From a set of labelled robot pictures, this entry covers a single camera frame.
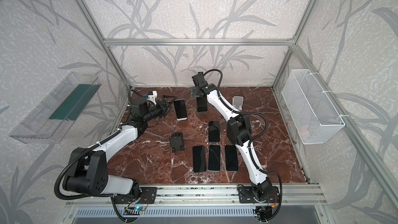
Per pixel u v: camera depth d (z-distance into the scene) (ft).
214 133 3.16
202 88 2.45
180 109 3.52
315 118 1.99
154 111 2.42
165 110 2.48
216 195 2.47
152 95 2.60
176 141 2.83
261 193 2.10
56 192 1.28
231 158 2.83
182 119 3.34
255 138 1.96
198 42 3.21
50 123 2.09
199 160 2.79
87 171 1.40
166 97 2.47
